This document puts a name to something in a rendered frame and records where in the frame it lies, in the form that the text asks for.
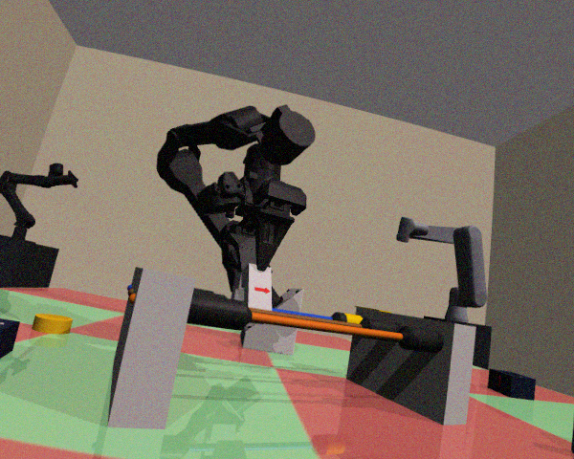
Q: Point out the yellow short cylinder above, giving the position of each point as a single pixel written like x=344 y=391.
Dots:
x=52 y=324

